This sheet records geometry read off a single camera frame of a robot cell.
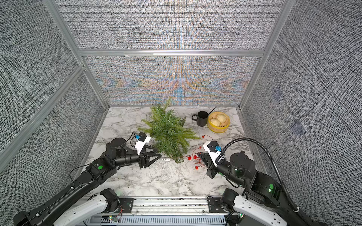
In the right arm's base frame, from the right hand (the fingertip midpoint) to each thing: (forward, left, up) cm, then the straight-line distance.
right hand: (200, 151), depth 58 cm
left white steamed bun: (+36, -17, -28) cm, 49 cm away
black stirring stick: (+40, -14, -19) cm, 46 cm away
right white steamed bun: (+41, -22, -28) cm, 54 cm away
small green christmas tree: (+12, +13, -8) cm, 19 cm away
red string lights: (+1, +4, -6) cm, 8 cm away
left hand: (+3, +18, -7) cm, 19 cm away
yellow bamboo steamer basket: (+34, -23, -30) cm, 51 cm away
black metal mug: (+38, -7, -24) cm, 45 cm away
